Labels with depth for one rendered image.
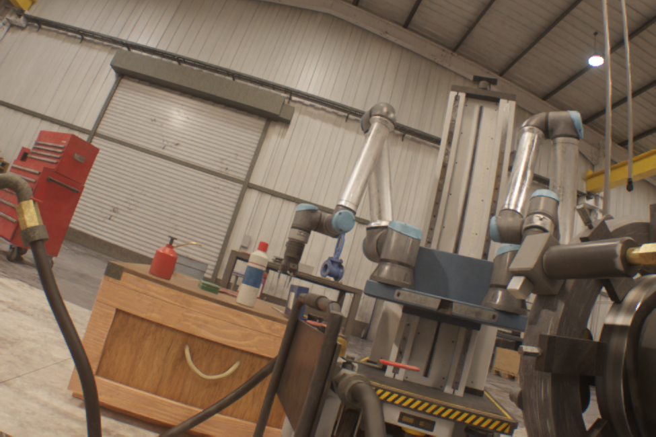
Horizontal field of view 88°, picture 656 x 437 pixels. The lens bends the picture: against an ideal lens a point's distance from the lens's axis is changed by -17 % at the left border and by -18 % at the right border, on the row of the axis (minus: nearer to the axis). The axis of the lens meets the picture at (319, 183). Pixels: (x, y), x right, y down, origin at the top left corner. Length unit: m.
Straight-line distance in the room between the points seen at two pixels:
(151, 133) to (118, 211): 2.02
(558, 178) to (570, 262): 0.85
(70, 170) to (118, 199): 5.97
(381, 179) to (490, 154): 0.57
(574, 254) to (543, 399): 0.32
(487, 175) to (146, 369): 1.64
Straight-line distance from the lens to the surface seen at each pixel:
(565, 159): 1.73
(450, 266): 1.80
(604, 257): 0.84
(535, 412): 1.01
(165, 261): 1.39
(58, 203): 3.98
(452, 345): 1.86
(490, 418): 1.54
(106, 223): 9.92
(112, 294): 1.35
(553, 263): 0.92
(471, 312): 1.62
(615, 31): 10.94
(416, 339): 1.86
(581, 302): 1.03
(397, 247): 1.65
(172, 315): 1.31
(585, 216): 1.02
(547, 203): 1.30
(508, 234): 1.41
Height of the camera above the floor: 0.56
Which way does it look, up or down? 16 degrees up
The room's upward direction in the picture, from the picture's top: 17 degrees clockwise
